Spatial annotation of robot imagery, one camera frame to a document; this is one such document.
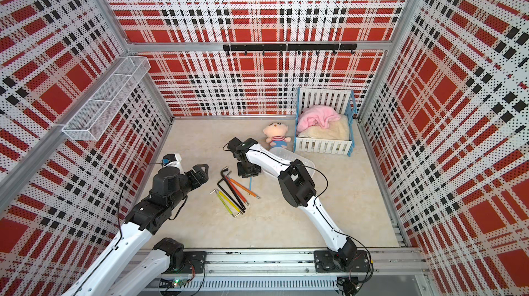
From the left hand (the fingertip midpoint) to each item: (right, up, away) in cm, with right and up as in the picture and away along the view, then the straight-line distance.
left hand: (204, 169), depth 78 cm
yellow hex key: (+6, -16, +12) cm, 20 cm away
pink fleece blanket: (+46, +23, +21) cm, 55 cm away
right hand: (+16, -5, +18) cm, 24 cm away
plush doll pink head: (+28, +15, +27) cm, 42 cm away
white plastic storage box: (+35, +3, +23) cm, 42 cm away
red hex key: (+5, -7, +18) cm, 20 cm away
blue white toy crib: (+63, +31, +31) cm, 77 cm away
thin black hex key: (+1, -10, +16) cm, 18 cm away
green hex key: (+10, -20, +6) cm, 24 cm away
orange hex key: (+14, -12, +15) cm, 23 cm away
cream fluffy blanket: (+60, +16, +26) cm, 68 cm away
